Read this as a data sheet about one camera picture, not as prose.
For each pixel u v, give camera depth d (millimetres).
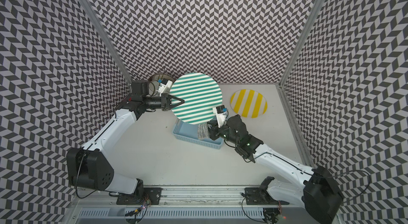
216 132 654
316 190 389
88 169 413
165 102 668
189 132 985
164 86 706
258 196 698
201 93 699
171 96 717
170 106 688
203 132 721
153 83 670
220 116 659
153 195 726
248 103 1065
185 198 736
